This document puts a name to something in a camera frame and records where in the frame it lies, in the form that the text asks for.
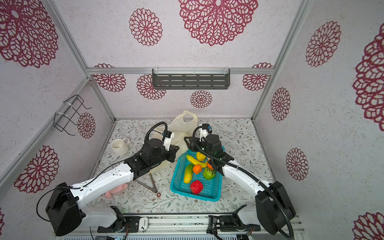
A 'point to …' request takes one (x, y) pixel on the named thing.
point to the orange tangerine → (197, 169)
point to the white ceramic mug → (120, 146)
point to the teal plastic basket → (195, 178)
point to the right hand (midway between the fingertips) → (186, 136)
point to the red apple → (196, 187)
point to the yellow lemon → (200, 157)
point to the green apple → (209, 173)
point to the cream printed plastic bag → (184, 126)
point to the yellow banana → (195, 161)
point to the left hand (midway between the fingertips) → (178, 149)
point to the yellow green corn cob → (188, 173)
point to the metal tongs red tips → (154, 189)
